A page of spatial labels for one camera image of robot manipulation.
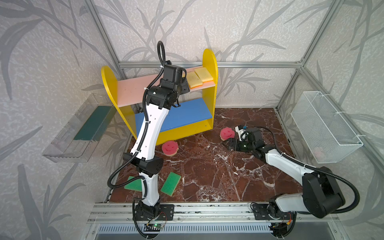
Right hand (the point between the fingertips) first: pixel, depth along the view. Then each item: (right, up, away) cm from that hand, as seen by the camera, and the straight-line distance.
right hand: (228, 139), depth 87 cm
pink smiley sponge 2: (-36, -7, +7) cm, 37 cm away
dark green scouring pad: (-62, +9, -22) cm, 66 cm away
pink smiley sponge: (+2, +2, +15) cm, 15 cm away
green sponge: (-33, -24, -6) cm, 41 cm away
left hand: (-24, +31, -16) cm, 42 cm away
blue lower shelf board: (-26, +17, +8) cm, 31 cm away
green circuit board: (-36, -39, -17) cm, 56 cm away
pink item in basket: (+42, -6, -15) cm, 45 cm away
